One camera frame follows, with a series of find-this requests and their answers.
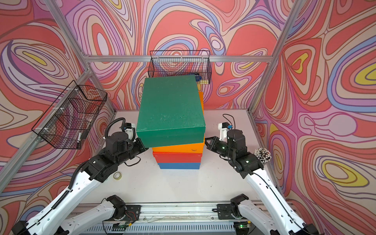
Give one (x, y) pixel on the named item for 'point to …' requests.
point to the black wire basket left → (66, 123)
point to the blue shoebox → (179, 165)
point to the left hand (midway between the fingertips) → (155, 139)
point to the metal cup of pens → (263, 154)
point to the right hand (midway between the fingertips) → (203, 144)
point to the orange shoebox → (194, 148)
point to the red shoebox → (171, 157)
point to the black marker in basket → (78, 145)
